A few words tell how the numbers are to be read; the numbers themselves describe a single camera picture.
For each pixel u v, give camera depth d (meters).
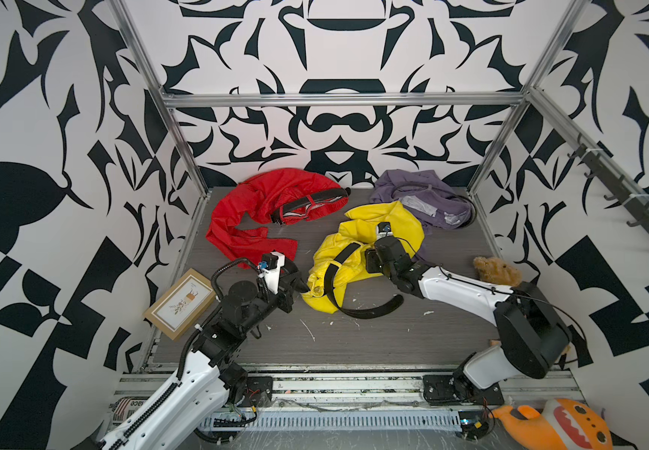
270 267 0.62
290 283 0.71
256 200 1.04
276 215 1.04
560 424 0.64
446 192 1.02
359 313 0.88
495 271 0.88
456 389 0.67
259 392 0.73
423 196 1.09
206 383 0.52
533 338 0.44
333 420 0.71
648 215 0.55
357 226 1.02
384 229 0.79
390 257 0.68
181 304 0.89
